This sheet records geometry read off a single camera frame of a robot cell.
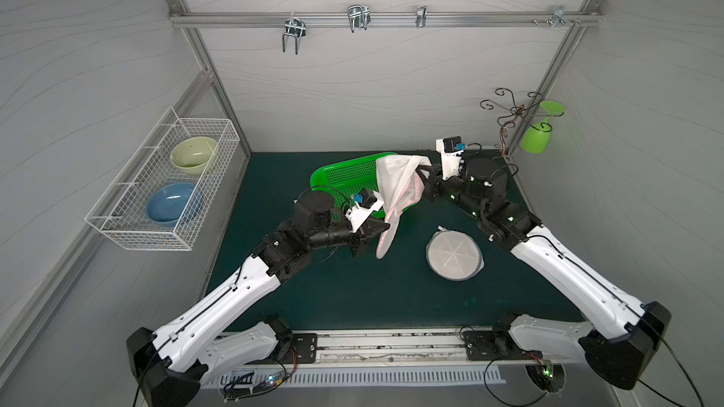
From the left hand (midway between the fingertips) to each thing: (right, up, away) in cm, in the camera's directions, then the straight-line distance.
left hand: (388, 227), depth 63 cm
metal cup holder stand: (+44, +33, +28) cm, 62 cm away
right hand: (+8, +15, +6) cm, 18 cm away
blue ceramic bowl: (-52, +5, +2) cm, 52 cm away
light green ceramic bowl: (-51, +17, +10) cm, 55 cm away
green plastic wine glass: (+54, +25, +32) cm, 67 cm away
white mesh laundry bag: (+21, -13, +21) cm, 33 cm away
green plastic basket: (-14, +11, +45) cm, 48 cm away
